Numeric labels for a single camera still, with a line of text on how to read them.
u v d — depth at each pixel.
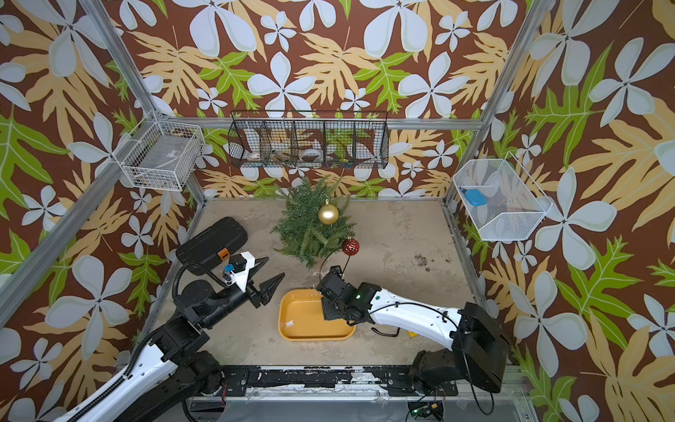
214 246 0.98
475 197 0.86
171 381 0.59
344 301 0.61
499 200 0.83
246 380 0.74
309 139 0.97
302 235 0.76
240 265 0.56
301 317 0.86
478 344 0.41
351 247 0.77
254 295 0.58
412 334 0.49
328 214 0.70
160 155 0.86
